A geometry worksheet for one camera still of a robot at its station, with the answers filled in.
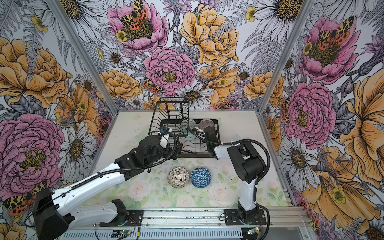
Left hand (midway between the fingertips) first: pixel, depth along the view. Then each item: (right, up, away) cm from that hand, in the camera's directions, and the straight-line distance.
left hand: (172, 145), depth 76 cm
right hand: (+21, +6, +24) cm, 32 cm away
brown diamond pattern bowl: (+1, -20, +11) cm, 22 cm away
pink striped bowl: (+19, +12, +32) cm, 39 cm away
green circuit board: (-20, -39, -6) cm, 45 cm away
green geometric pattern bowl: (+7, +11, +6) cm, 14 cm away
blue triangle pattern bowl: (+14, -20, +11) cm, 27 cm away
